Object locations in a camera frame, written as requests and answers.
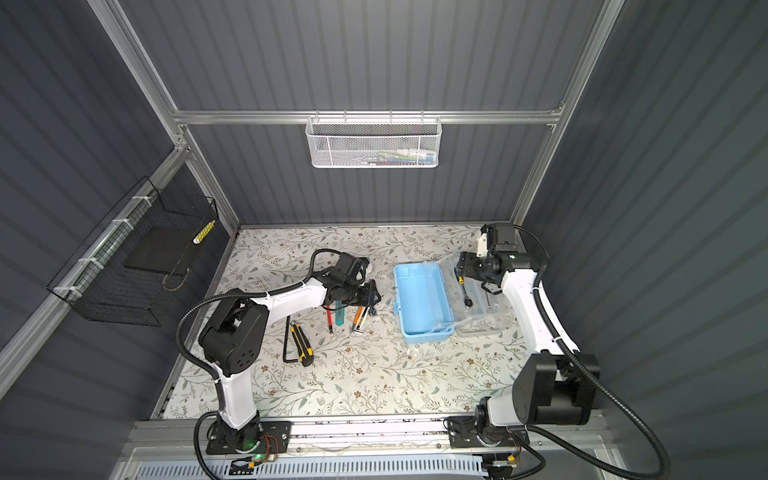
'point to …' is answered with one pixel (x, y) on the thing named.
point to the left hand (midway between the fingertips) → (376, 297)
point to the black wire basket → (129, 266)
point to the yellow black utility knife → (303, 347)
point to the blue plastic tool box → (431, 304)
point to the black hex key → (285, 359)
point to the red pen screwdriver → (330, 319)
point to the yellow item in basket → (203, 232)
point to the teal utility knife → (340, 313)
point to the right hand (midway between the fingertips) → (474, 267)
